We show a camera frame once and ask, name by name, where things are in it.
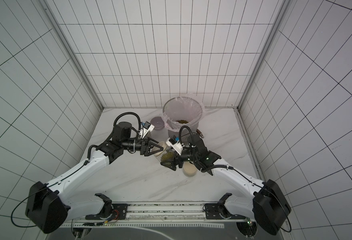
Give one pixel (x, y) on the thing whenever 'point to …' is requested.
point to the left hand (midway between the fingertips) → (158, 149)
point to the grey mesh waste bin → (180, 111)
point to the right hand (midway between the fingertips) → (165, 152)
